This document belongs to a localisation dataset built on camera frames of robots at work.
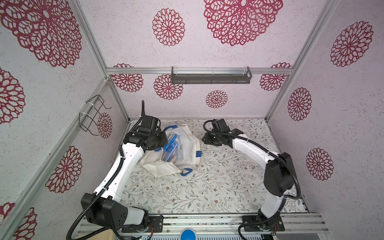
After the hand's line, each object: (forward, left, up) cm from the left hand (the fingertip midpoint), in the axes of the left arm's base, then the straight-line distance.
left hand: (165, 141), depth 78 cm
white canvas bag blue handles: (+6, -7, -21) cm, 23 cm away
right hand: (+8, -21, -8) cm, 24 cm away
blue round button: (-39, -12, -21) cm, 46 cm away
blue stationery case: (+4, 0, -18) cm, 18 cm away
